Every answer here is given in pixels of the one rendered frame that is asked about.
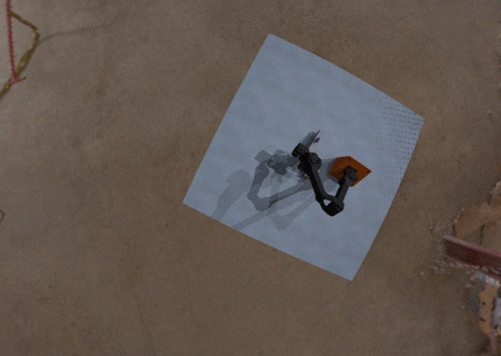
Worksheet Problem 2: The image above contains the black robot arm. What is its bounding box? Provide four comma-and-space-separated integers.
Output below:
294, 143, 358, 217

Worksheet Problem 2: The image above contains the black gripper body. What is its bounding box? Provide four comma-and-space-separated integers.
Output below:
291, 150, 322, 169

